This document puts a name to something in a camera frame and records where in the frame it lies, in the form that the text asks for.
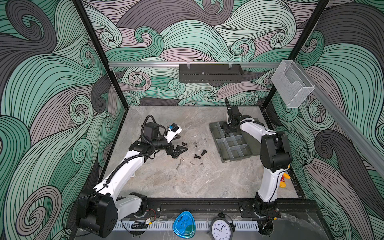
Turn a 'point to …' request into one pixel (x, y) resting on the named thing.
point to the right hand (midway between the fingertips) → (226, 128)
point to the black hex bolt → (204, 152)
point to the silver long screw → (179, 164)
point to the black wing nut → (184, 144)
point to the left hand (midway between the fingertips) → (182, 140)
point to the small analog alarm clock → (222, 227)
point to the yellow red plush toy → (282, 183)
